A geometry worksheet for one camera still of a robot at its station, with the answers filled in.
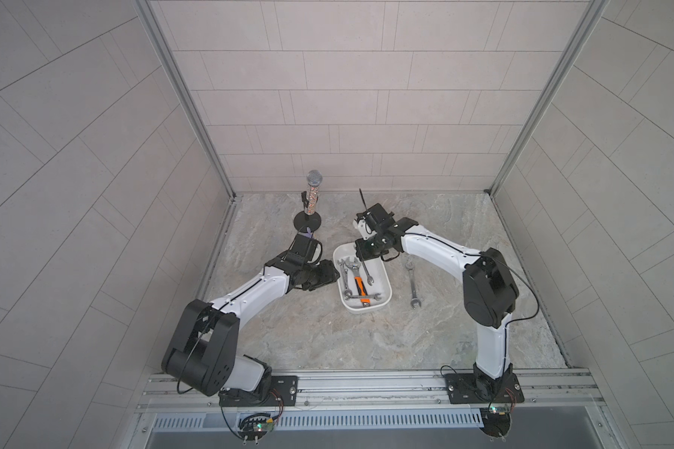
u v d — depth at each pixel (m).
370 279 0.84
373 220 0.72
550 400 0.70
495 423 0.69
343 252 0.91
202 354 0.41
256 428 0.65
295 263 0.66
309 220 1.07
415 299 0.88
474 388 0.65
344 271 0.94
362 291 0.89
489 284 0.51
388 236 0.66
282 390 0.71
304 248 0.68
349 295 0.88
